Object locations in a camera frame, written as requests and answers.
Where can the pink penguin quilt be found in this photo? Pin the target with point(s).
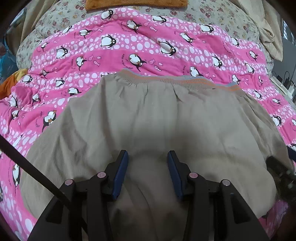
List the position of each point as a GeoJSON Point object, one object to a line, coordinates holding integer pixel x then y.
{"type": "Point", "coordinates": [69, 63]}

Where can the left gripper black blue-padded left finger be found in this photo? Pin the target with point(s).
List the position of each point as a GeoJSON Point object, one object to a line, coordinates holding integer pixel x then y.
{"type": "Point", "coordinates": [79, 208]}

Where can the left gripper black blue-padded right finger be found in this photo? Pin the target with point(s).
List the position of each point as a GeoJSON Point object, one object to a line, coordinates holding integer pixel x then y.
{"type": "Point", "coordinates": [216, 210]}

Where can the orange cloth at bedside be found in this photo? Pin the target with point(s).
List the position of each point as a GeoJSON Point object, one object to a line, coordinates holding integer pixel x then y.
{"type": "Point", "coordinates": [5, 87]}

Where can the blue plastic bag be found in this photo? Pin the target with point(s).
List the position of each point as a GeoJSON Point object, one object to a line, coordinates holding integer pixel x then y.
{"type": "Point", "coordinates": [7, 63]}

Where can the orange checkered pillow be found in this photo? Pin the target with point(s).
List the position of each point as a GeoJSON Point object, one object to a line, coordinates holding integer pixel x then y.
{"type": "Point", "coordinates": [103, 4]}

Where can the floral bed sheet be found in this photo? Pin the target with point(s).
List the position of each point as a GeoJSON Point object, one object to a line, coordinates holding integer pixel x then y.
{"type": "Point", "coordinates": [45, 18]}

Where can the beige garment with striped waistband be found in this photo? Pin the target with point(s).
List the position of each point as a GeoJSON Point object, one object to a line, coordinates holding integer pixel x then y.
{"type": "Point", "coordinates": [219, 131]}

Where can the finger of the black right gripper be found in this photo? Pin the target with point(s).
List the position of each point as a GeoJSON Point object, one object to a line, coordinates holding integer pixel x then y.
{"type": "Point", "coordinates": [284, 179]}

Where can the beige curtain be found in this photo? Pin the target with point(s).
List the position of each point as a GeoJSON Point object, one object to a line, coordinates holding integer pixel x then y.
{"type": "Point", "coordinates": [266, 19]}

